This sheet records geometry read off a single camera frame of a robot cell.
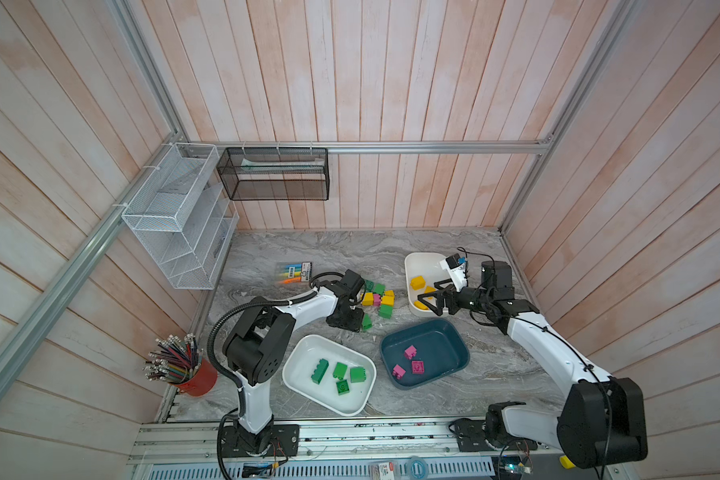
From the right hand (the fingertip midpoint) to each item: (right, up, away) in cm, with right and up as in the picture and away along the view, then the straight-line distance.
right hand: (429, 290), depth 83 cm
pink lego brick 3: (-5, -19, +3) cm, 19 cm away
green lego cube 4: (-18, -11, +9) cm, 23 cm away
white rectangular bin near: (-37, -20, +1) cm, 42 cm away
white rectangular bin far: (+5, +4, +29) cm, 30 cm away
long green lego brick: (-31, -23, 0) cm, 39 cm away
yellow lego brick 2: (-4, -3, -6) cm, 8 cm away
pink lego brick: (-3, -22, +1) cm, 23 cm away
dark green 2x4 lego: (-16, 0, +19) cm, 25 cm away
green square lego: (-25, -26, -3) cm, 36 cm away
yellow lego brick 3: (-17, -5, +16) cm, 24 cm away
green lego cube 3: (-12, -2, +20) cm, 24 cm away
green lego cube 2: (-20, -24, +1) cm, 32 cm away
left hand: (-22, -13, +9) cm, 28 cm away
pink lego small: (-14, -5, +15) cm, 21 cm away
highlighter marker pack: (-43, +4, +22) cm, 49 cm away
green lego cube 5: (-11, -9, +14) cm, 20 cm away
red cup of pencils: (-66, -17, -9) cm, 69 cm away
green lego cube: (-25, -23, +1) cm, 34 cm away
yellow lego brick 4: (-10, -5, +16) cm, 19 cm away
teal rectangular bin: (-2, -19, +3) cm, 20 cm away
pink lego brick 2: (-9, -23, -1) cm, 24 cm away
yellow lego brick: (+1, 0, +18) cm, 19 cm away
